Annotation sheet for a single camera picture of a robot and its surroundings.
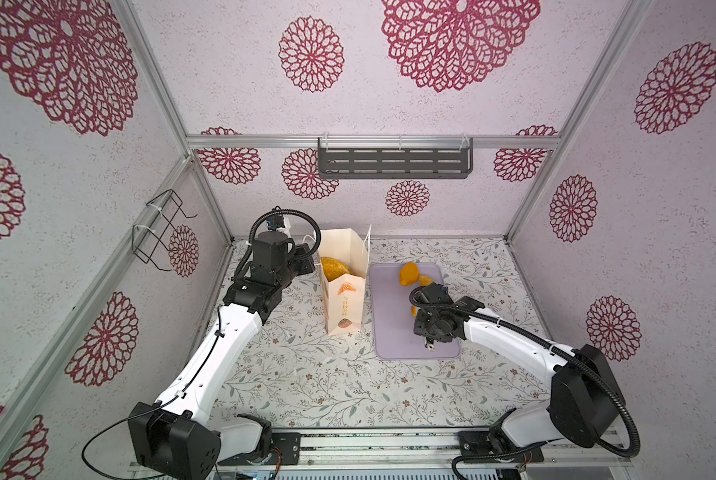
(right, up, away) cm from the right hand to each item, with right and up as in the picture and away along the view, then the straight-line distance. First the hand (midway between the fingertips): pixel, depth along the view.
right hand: (420, 323), depth 86 cm
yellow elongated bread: (+5, +12, +17) cm, 21 cm away
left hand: (-31, +20, -9) cm, 38 cm away
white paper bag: (-22, +9, -5) cm, 24 cm away
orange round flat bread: (0, +14, +19) cm, 24 cm away
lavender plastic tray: (-6, -6, +7) cm, 11 cm away
